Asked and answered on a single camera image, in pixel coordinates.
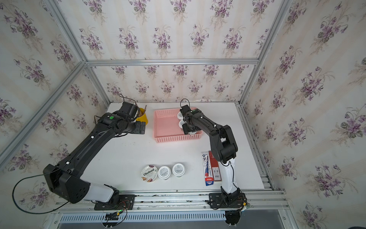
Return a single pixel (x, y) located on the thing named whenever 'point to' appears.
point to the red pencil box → (216, 171)
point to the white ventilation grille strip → (196, 216)
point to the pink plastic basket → (166, 128)
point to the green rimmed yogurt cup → (192, 133)
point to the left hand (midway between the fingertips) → (138, 128)
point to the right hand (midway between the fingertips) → (193, 130)
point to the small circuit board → (110, 216)
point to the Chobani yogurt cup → (149, 173)
